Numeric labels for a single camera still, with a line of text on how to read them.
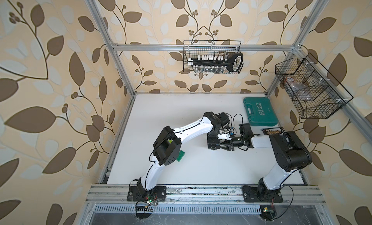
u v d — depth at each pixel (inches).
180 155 34.3
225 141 31.9
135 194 29.0
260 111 40.1
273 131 37.9
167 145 20.8
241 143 31.1
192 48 35.9
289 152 19.2
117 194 29.7
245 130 31.0
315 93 28.5
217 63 33.4
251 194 29.0
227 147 32.7
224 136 30.2
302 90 27.3
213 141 29.7
